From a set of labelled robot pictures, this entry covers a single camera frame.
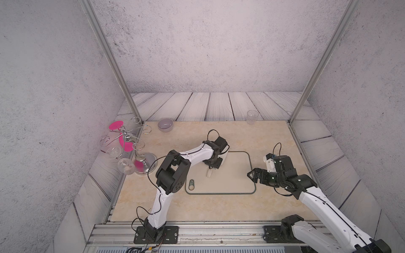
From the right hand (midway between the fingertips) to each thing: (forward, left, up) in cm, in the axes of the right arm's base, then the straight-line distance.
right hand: (256, 176), depth 79 cm
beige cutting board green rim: (+6, +11, -15) cm, 19 cm away
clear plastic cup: (+52, -8, -8) cm, 54 cm away
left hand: (+12, +19, -12) cm, 26 cm away
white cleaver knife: (+10, +16, +4) cm, 19 cm away
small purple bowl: (+44, +55, -8) cm, 71 cm away
